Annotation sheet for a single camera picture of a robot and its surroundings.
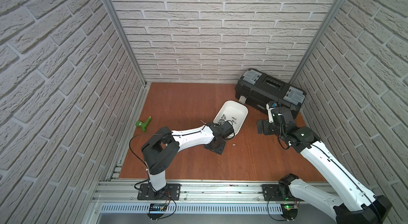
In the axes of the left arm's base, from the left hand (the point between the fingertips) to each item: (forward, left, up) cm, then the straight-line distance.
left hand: (219, 147), depth 85 cm
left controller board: (-26, +30, -7) cm, 41 cm away
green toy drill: (+16, +47, -3) cm, 50 cm away
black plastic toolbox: (+31, -24, +14) cm, 42 cm away
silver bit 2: (+3, -9, -2) cm, 9 cm away
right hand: (+7, -24, +17) cm, 30 cm away
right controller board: (-28, -30, -2) cm, 42 cm away
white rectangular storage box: (+23, -12, -1) cm, 26 cm away
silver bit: (+20, -11, -2) cm, 23 cm away
